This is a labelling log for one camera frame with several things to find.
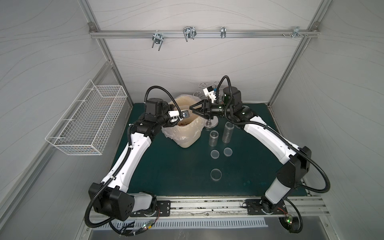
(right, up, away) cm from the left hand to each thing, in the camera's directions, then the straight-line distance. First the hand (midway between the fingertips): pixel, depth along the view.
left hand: (170, 108), depth 75 cm
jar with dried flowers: (+24, -18, +18) cm, 35 cm away
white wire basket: (-38, -9, -6) cm, 39 cm away
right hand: (+10, -1, -9) cm, 14 cm away
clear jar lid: (+34, -27, +19) cm, 47 cm away
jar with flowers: (+33, -14, +16) cm, 39 cm away
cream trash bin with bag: (+8, -13, +1) cm, 15 cm away
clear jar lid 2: (+25, -38, +9) cm, 46 cm away
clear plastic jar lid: (+25, -28, +18) cm, 42 cm away
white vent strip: (+9, -56, -5) cm, 57 cm away
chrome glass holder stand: (+23, -9, +36) cm, 44 cm away
